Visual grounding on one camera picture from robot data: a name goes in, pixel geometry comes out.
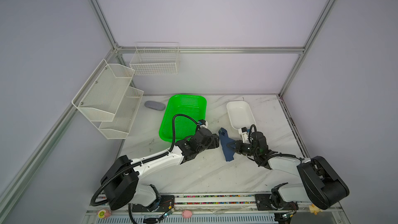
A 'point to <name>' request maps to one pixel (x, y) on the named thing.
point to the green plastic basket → (194, 106)
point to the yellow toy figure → (314, 209)
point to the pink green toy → (104, 213)
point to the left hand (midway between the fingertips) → (215, 139)
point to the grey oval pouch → (155, 104)
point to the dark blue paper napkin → (228, 152)
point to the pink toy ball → (187, 213)
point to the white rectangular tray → (241, 114)
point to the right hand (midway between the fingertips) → (226, 145)
